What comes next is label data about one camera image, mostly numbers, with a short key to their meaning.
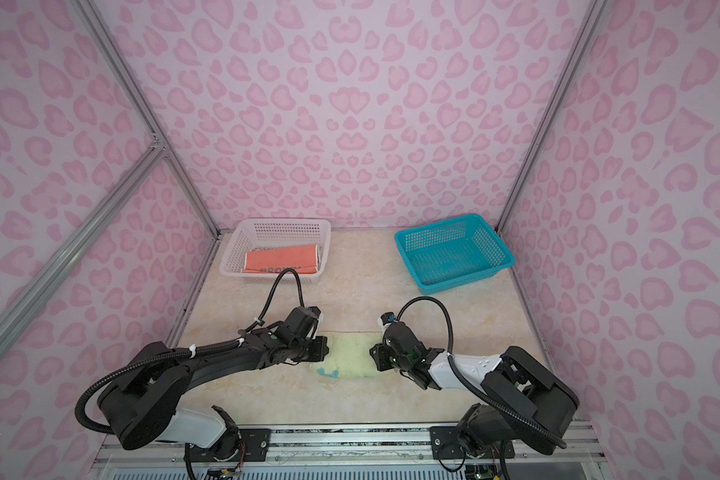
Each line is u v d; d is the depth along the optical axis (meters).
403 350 0.69
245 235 1.10
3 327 0.52
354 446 0.75
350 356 0.86
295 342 0.71
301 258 1.04
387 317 0.80
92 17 0.69
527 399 0.43
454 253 1.13
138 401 0.43
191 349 0.49
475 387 0.46
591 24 0.71
